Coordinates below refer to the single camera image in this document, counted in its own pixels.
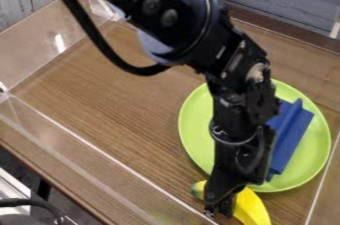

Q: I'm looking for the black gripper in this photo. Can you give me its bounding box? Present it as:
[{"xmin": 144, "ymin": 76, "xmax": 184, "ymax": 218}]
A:
[{"xmin": 203, "ymin": 80, "xmax": 281, "ymax": 219}]

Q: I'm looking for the yellow toy banana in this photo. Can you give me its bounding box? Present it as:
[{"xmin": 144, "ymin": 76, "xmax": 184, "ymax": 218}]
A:
[{"xmin": 189, "ymin": 179, "xmax": 273, "ymax": 225}]

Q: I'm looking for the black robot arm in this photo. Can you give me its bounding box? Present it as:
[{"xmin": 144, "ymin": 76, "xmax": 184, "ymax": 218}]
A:
[{"xmin": 63, "ymin": 0, "xmax": 281, "ymax": 216}]

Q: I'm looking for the green plate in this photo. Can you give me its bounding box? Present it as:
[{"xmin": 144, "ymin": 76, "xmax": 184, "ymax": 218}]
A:
[{"xmin": 177, "ymin": 80, "xmax": 332, "ymax": 193}]

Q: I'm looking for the blue plastic block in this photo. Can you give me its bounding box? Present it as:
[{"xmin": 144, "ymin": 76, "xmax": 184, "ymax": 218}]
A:
[{"xmin": 265, "ymin": 99, "xmax": 315, "ymax": 181}]

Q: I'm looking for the clear acrylic enclosure wall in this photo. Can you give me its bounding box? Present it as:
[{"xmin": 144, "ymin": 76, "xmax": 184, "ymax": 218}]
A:
[{"xmin": 0, "ymin": 1, "xmax": 205, "ymax": 225}]

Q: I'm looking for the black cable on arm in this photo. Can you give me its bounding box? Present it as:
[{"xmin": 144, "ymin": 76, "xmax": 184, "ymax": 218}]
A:
[{"xmin": 35, "ymin": 0, "xmax": 172, "ymax": 78}]

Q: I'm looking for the black cable lower left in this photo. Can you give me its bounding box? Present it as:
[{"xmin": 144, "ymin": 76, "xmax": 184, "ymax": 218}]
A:
[{"xmin": 0, "ymin": 198, "xmax": 68, "ymax": 225}]

